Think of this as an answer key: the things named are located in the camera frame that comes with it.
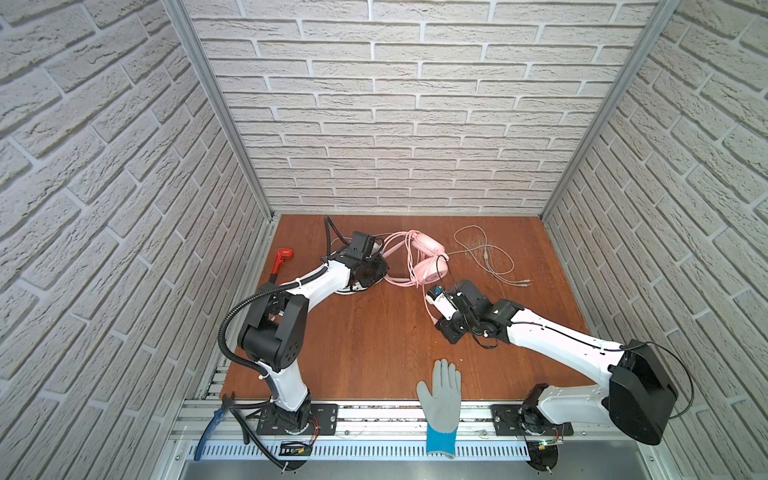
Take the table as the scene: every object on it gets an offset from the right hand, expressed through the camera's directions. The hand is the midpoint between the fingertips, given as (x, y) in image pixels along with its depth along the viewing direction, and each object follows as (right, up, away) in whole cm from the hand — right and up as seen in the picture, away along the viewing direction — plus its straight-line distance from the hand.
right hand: (440, 322), depth 83 cm
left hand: (-14, +16, +10) cm, 23 cm away
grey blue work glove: (-1, -20, -7) cm, 22 cm away
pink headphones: (-4, +19, -2) cm, 19 cm away
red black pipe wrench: (-54, +18, +23) cm, 62 cm away
